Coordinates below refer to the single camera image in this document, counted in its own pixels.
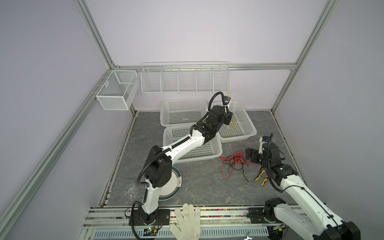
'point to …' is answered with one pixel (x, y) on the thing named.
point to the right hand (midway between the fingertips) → (254, 152)
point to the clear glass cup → (130, 189)
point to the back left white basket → (182, 112)
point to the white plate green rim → (170, 190)
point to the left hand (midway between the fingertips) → (230, 109)
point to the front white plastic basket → (211, 148)
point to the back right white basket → (241, 125)
